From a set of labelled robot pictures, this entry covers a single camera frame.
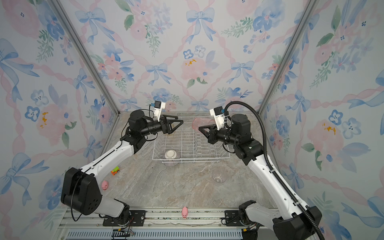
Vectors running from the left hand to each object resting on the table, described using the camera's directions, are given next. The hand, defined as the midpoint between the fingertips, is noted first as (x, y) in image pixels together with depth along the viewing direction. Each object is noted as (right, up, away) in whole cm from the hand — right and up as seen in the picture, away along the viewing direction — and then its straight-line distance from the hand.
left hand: (181, 119), depth 71 cm
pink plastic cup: (+9, -1, +1) cm, 9 cm away
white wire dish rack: (+1, -15, +31) cm, 35 cm away
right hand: (+9, -4, -4) cm, 10 cm away
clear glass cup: (+21, -32, +17) cm, 42 cm away
